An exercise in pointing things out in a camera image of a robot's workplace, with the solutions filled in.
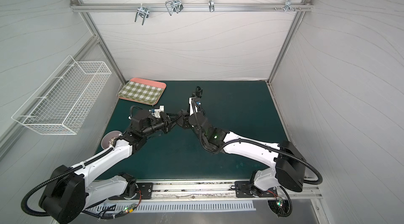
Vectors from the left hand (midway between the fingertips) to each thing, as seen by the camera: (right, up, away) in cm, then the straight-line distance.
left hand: (182, 117), depth 74 cm
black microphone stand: (+8, +11, -6) cm, 15 cm away
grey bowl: (-44, -13, +12) cm, 47 cm away
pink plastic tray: (-34, +20, +44) cm, 60 cm away
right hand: (+1, +3, -1) cm, 4 cm away
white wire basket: (-52, +6, -8) cm, 53 cm away
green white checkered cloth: (-37, +13, +39) cm, 55 cm away
